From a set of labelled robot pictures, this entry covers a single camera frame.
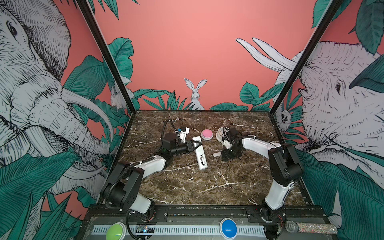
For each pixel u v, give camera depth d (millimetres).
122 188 436
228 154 843
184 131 789
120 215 743
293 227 673
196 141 813
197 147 796
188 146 746
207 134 1041
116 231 691
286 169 492
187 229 704
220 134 1010
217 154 951
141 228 685
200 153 800
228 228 691
